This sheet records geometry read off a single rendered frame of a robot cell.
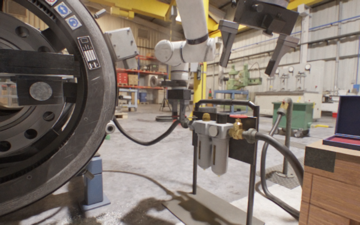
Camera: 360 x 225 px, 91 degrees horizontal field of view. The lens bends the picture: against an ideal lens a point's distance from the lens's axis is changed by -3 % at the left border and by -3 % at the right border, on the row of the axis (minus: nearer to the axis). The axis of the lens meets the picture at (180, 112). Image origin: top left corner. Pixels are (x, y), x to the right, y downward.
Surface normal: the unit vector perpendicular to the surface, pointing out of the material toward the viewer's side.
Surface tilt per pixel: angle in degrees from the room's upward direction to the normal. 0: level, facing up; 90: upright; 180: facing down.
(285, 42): 114
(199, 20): 120
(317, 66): 90
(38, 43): 90
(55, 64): 90
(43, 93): 90
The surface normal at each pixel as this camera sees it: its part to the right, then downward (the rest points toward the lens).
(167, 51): -0.42, 0.10
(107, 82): 0.74, 0.06
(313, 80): -0.93, 0.00
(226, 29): 0.10, 0.47
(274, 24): 0.02, 0.76
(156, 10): 0.52, 0.07
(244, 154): -0.79, 0.03
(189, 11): -0.20, 0.74
